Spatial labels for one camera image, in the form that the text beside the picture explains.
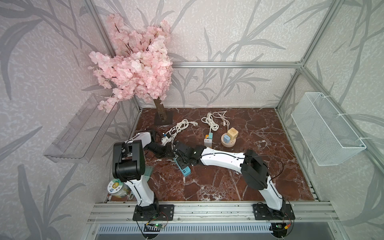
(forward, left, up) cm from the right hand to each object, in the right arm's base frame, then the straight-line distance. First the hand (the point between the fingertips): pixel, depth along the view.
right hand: (180, 159), depth 87 cm
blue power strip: (-6, -3, -3) cm, 8 cm away
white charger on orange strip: (+11, -16, 0) cm, 20 cm away
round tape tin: (-17, +29, +3) cm, 34 cm away
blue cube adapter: (+14, -29, -1) cm, 32 cm away
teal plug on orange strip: (+15, -18, 0) cm, 24 cm away
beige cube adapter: (+17, -33, +2) cm, 37 cm away
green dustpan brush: (-5, +19, -5) cm, 21 cm away
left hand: (+4, +5, -2) cm, 7 cm away
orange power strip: (+16, -16, -1) cm, 23 cm away
